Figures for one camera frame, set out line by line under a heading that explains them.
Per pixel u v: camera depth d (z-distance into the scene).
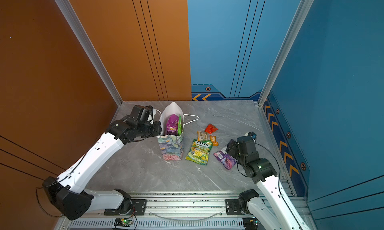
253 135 0.66
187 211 0.73
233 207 0.72
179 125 0.82
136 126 0.55
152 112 0.59
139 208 0.75
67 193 0.38
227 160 0.87
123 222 0.71
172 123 0.83
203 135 0.97
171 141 0.74
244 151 0.56
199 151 0.89
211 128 0.99
